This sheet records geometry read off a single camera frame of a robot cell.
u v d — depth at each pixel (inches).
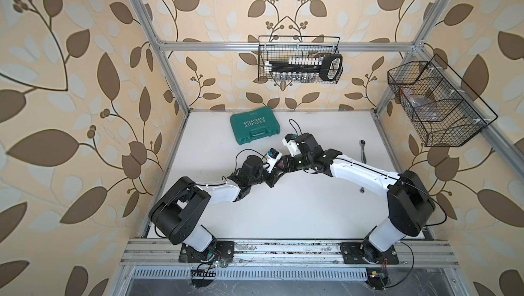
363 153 40.1
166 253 29.7
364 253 26.2
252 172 27.3
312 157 26.0
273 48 35.9
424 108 27.5
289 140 30.4
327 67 33.1
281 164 30.4
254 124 42.6
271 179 30.3
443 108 28.9
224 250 29.6
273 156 29.8
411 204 17.5
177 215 17.5
